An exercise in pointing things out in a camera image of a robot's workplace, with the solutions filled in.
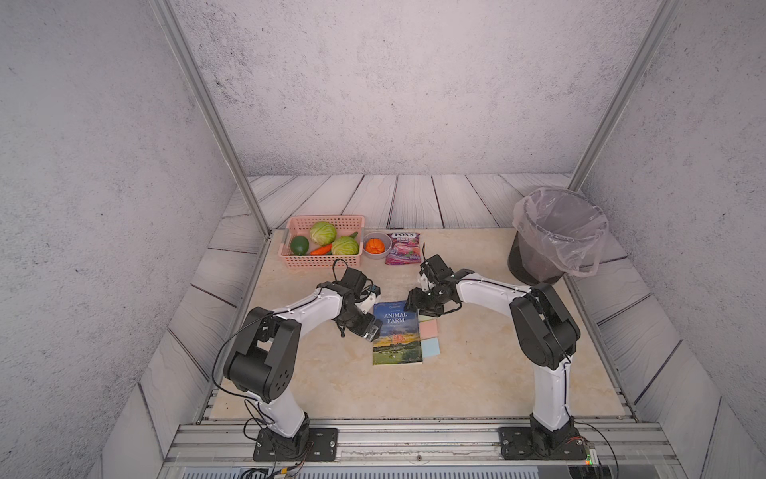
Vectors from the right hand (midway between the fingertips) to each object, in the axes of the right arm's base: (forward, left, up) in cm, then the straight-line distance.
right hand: (411, 309), depth 94 cm
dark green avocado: (+26, +41, +1) cm, 48 cm away
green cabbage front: (+23, +23, +4) cm, 33 cm away
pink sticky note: (-6, -5, -2) cm, 8 cm away
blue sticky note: (-11, -6, -3) cm, 13 cm away
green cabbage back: (+29, +32, +4) cm, 44 cm away
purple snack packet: (+26, +2, -1) cm, 26 cm away
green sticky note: (-2, -5, -1) cm, 5 cm away
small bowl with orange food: (+24, +12, +3) cm, 27 cm away
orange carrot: (+25, +33, 0) cm, 41 cm away
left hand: (-6, +12, -1) cm, 14 cm away
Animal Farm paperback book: (-8, +3, -3) cm, 9 cm away
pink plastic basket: (+37, +43, +2) cm, 57 cm away
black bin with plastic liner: (+23, -49, +11) cm, 55 cm away
